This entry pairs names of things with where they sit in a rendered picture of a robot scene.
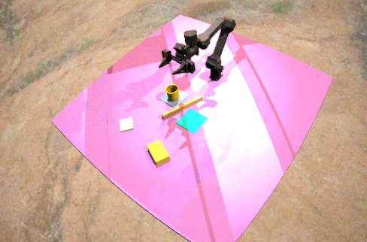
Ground yellow flat block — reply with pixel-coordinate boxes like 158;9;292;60
147;139;170;165

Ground yellow cup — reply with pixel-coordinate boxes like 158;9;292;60
165;84;179;101

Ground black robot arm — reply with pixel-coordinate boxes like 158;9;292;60
173;17;236;81

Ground orange flat bar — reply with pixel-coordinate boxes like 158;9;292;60
161;95;203;119

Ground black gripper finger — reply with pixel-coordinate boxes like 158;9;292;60
159;53;169;68
172;61;189;75

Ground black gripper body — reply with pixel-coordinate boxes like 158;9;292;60
162;49;196;74

